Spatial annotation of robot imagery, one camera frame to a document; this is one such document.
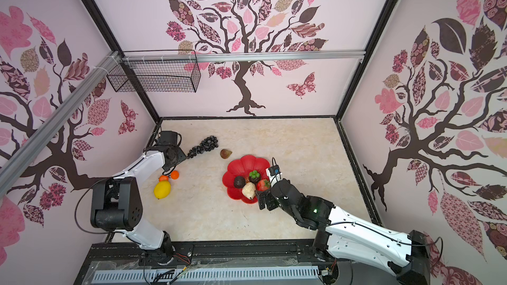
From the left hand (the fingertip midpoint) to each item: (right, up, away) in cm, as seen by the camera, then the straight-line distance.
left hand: (177, 162), depth 93 cm
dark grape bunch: (+12, +8, +11) cm, 18 cm away
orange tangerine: (-1, -6, 0) cm, 7 cm away
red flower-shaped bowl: (+31, -4, +4) cm, 32 cm away
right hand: (+41, -7, -19) cm, 46 cm away
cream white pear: (+35, -11, -9) cm, 38 cm away
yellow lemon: (-4, -12, -7) cm, 14 cm away
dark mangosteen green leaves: (+37, -6, -3) cm, 38 cm away
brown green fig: (+22, +3, +7) cm, 23 cm away
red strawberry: (+41, -10, -6) cm, 43 cm away
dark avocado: (+31, -8, -7) cm, 32 cm away
